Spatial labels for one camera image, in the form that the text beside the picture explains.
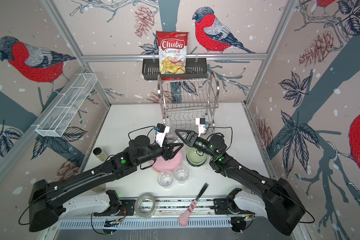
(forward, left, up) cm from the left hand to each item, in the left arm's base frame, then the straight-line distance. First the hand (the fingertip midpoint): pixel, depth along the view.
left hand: (179, 143), depth 65 cm
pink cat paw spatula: (-26, -2, -28) cm, 38 cm away
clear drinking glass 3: (+2, +3, 0) cm, 4 cm away
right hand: (+3, +3, 0) cm, 4 cm away
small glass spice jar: (+5, +47, -21) cm, 51 cm away
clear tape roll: (-24, +15, -27) cm, 39 cm away
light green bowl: (+5, -9, -26) cm, 28 cm away
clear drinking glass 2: (-6, +9, -29) cm, 31 cm away
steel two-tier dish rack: (+59, -4, -31) cm, 67 cm away
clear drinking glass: (-4, 0, -29) cm, 29 cm away
